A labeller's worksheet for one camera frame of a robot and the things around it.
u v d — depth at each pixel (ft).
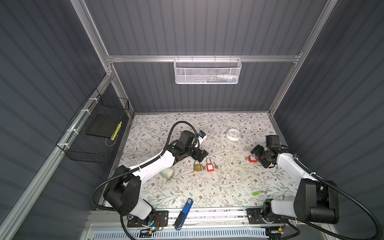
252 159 3.04
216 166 2.99
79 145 2.19
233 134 3.43
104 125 2.43
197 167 2.96
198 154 2.42
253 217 2.41
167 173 2.66
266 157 2.46
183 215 2.32
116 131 2.41
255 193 2.65
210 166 2.96
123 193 1.40
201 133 2.42
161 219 2.37
